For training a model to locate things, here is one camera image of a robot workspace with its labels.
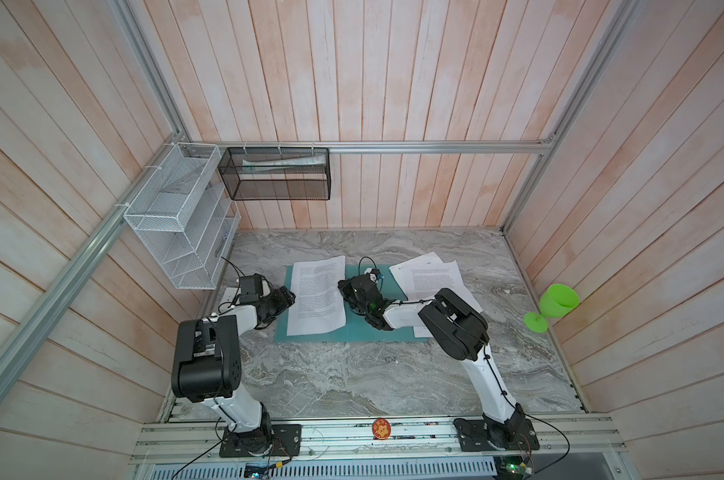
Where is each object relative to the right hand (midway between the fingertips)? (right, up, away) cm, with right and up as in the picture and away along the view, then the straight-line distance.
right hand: (333, 280), depth 99 cm
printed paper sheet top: (-6, -8, 0) cm, 10 cm away
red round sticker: (+14, -36, -23) cm, 46 cm away
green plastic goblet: (+63, -4, -19) cm, 66 cm away
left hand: (-14, -8, -2) cm, 16 cm away
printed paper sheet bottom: (+34, +7, +12) cm, 36 cm away
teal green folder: (+8, -14, -7) cm, 18 cm away
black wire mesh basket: (-20, +37, +3) cm, 42 cm away
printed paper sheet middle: (+32, -1, +6) cm, 33 cm away
